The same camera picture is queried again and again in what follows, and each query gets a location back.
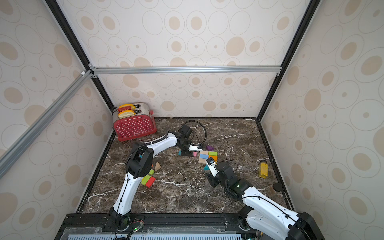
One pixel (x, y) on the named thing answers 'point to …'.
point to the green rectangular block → (214, 153)
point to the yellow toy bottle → (263, 169)
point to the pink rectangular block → (195, 154)
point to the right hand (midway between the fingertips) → (209, 172)
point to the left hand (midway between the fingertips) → (194, 150)
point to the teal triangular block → (206, 168)
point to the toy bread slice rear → (132, 107)
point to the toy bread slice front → (125, 113)
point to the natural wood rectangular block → (204, 152)
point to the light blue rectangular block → (204, 156)
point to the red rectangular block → (150, 182)
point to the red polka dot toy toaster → (141, 124)
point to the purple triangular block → (209, 148)
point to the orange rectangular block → (214, 157)
